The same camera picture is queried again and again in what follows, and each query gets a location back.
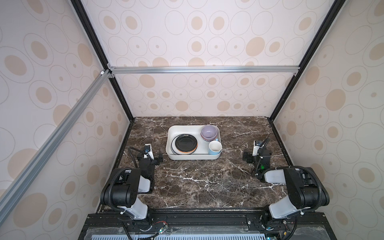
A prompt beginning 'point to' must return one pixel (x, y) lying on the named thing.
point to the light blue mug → (215, 147)
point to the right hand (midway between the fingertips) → (253, 149)
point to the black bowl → (186, 143)
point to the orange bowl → (186, 150)
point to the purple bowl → (208, 133)
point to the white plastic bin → (202, 151)
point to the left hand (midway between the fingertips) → (155, 146)
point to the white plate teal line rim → (173, 147)
